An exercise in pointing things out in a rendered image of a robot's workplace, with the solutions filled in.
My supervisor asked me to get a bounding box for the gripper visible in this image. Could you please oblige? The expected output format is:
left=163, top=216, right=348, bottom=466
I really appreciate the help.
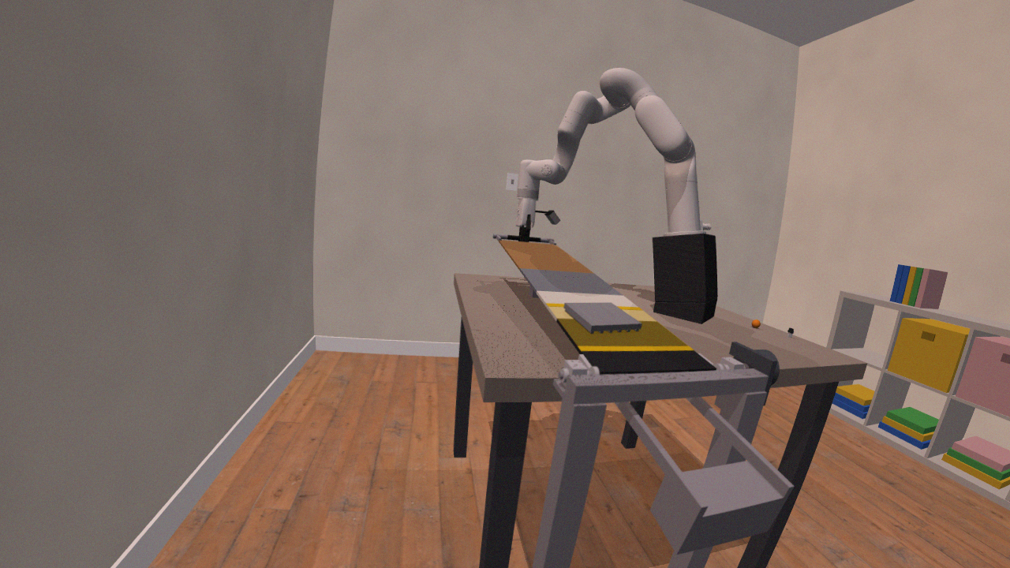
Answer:
left=515, top=197, right=538, bottom=242

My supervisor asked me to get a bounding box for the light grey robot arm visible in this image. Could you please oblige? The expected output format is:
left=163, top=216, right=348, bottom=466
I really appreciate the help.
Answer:
left=517, top=68, right=711, bottom=236

